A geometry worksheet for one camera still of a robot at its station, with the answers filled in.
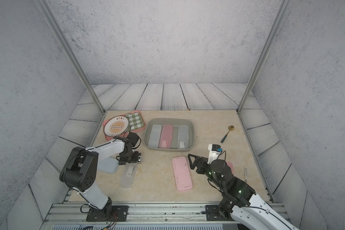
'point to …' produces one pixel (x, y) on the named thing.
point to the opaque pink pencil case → (182, 174)
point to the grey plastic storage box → (176, 122)
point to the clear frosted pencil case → (155, 137)
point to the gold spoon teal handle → (230, 128)
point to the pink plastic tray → (109, 137)
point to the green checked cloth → (135, 121)
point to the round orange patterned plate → (115, 125)
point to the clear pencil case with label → (126, 178)
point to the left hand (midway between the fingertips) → (136, 162)
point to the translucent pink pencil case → (166, 137)
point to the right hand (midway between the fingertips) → (194, 157)
